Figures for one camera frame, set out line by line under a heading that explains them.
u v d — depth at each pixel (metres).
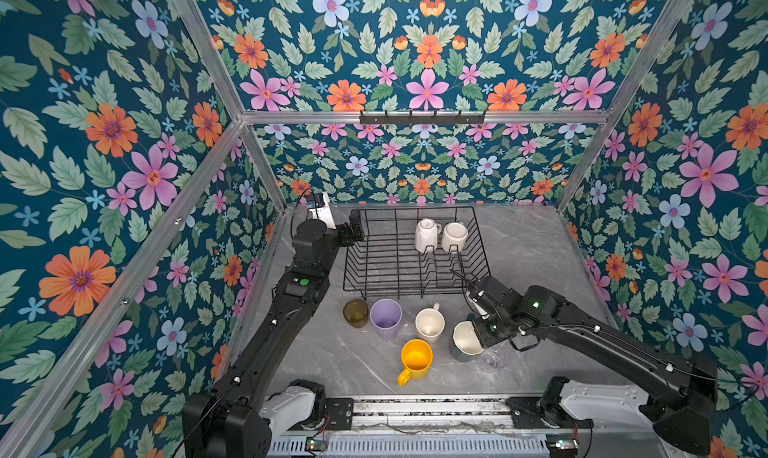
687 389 0.39
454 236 0.99
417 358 0.83
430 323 0.85
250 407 0.39
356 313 0.89
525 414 0.72
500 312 0.55
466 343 0.78
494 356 0.82
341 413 0.74
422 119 0.93
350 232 0.68
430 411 0.75
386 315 0.84
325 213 0.64
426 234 0.96
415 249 1.03
